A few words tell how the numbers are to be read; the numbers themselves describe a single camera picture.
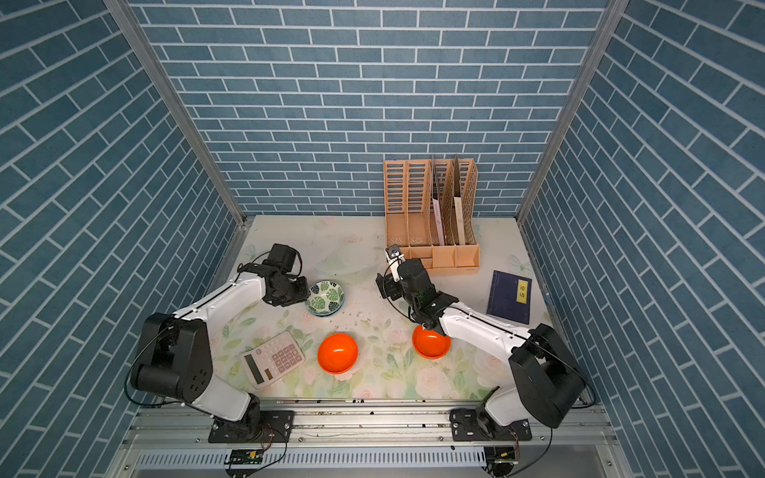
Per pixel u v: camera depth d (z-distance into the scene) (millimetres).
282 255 731
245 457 720
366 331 918
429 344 861
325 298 958
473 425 728
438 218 914
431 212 1050
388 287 759
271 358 825
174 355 446
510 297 976
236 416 611
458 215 915
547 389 428
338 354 838
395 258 710
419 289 636
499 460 704
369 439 736
